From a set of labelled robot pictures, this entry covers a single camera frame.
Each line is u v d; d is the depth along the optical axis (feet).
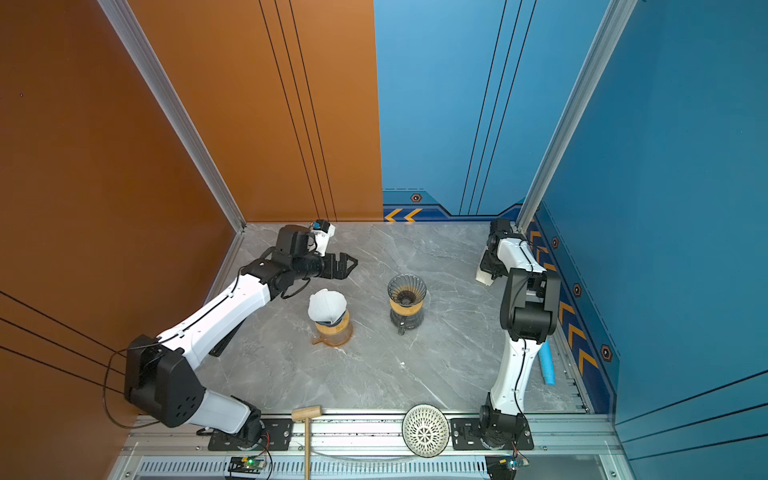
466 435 2.38
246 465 2.33
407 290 2.86
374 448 2.39
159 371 1.36
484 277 3.33
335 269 2.38
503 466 2.29
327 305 2.71
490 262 2.97
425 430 2.42
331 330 2.70
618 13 2.28
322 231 2.38
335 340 2.92
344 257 2.39
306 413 2.48
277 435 2.42
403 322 2.79
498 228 2.72
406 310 2.78
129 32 2.37
